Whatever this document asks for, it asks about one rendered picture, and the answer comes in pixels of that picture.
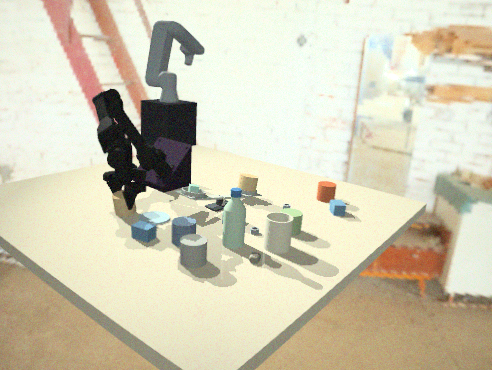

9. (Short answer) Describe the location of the orange cylinder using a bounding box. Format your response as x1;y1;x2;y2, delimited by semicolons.
317;181;336;203

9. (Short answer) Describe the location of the small blue block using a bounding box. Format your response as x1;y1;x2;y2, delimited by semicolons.
131;221;157;242
329;200;346;216

